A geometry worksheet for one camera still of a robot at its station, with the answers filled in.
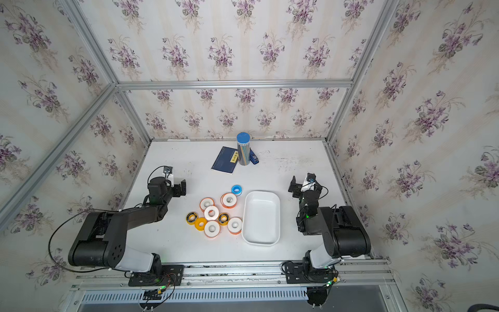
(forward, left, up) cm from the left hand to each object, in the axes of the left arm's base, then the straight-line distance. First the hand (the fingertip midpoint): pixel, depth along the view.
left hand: (176, 180), depth 93 cm
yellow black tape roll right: (-17, -24, -6) cm, 30 cm away
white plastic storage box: (-17, -41, -6) cm, 45 cm away
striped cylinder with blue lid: (+17, -33, +12) cm, 39 cm away
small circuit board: (-44, 0, -9) cm, 45 cm away
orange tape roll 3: (-14, -18, -5) cm, 24 cm away
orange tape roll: (-9, -26, -3) cm, 28 cm away
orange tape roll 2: (-9, -15, -5) cm, 18 cm away
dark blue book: (+18, -23, -7) cm, 30 cm away
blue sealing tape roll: (-1, -29, -7) cm, 30 cm away
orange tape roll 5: (-20, -29, -6) cm, 36 cm away
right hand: (-2, -63, +5) cm, 63 cm away
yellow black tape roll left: (-16, -9, -7) cm, 19 cm away
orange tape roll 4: (-22, -19, -6) cm, 30 cm away
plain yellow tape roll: (-19, -14, -7) cm, 24 cm away
